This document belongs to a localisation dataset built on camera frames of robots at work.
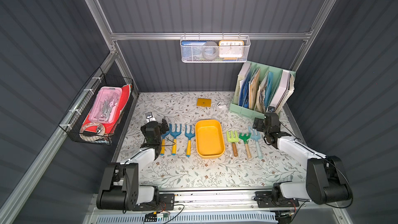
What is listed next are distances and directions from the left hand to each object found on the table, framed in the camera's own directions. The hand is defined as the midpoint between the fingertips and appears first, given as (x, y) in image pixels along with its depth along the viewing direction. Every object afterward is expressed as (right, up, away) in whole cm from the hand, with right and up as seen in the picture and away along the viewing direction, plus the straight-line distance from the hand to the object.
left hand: (153, 121), depth 89 cm
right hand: (+68, 0, +2) cm, 68 cm away
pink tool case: (-17, +7, -17) cm, 25 cm away
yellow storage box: (+33, -12, +8) cm, 36 cm away
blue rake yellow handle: (+11, -10, +8) cm, 17 cm away
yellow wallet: (+30, +12, +24) cm, 40 cm away
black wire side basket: (-23, +1, -28) cm, 36 cm away
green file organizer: (+62, +20, +3) cm, 66 cm away
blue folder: (+68, +20, +2) cm, 71 cm away
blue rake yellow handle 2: (+4, -13, +5) cm, 15 cm away
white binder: (+76, +18, 0) cm, 78 cm away
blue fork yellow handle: (+20, -10, +8) cm, 24 cm away
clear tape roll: (-16, -1, -22) cm, 27 cm away
